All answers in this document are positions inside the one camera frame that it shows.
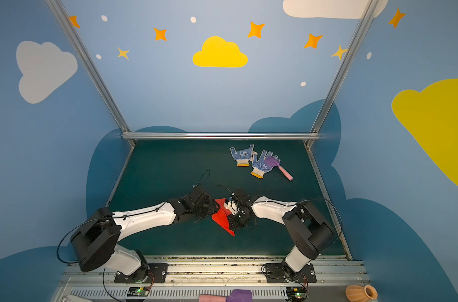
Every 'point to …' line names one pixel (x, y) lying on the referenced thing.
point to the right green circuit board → (296, 293)
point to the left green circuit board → (138, 291)
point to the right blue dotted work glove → (260, 167)
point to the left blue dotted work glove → (243, 157)
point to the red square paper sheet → (222, 216)
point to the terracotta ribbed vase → (361, 293)
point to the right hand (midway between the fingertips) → (230, 226)
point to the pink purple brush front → (235, 296)
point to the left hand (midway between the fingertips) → (219, 209)
